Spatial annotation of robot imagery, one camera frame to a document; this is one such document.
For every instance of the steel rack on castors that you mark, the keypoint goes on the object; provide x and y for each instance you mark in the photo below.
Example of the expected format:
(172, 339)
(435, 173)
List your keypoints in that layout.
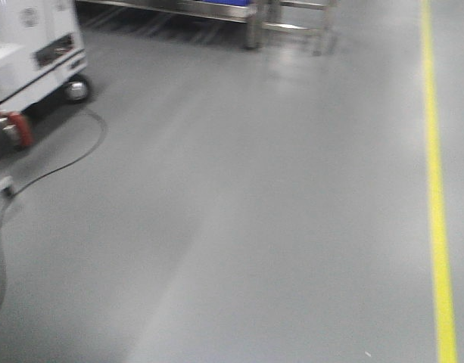
(216, 10)

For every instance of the blue plastic bin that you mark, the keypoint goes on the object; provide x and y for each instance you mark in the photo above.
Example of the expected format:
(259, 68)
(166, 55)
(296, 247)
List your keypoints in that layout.
(228, 2)

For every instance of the white wheeled cabinet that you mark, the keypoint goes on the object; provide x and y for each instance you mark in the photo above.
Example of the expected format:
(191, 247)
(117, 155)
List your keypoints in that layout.
(35, 34)

